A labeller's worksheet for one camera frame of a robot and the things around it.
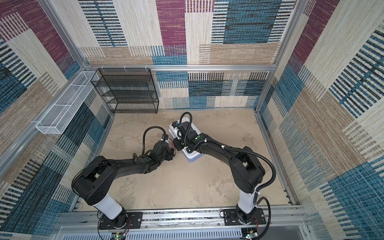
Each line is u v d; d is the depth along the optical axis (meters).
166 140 0.82
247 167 0.50
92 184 0.46
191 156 0.87
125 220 0.70
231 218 0.73
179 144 0.78
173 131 0.95
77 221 0.75
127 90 1.11
